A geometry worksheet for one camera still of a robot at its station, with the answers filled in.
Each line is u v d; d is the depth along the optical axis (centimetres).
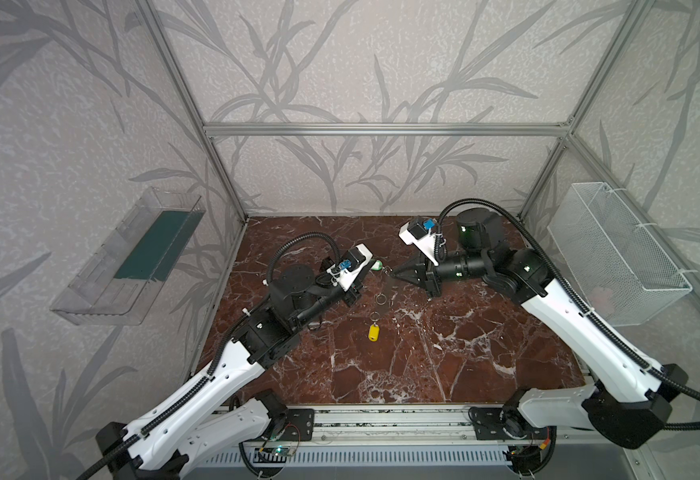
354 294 54
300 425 74
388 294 63
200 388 42
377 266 63
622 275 61
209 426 52
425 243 52
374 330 68
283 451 70
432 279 52
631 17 72
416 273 56
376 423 75
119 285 63
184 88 83
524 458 72
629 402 39
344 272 50
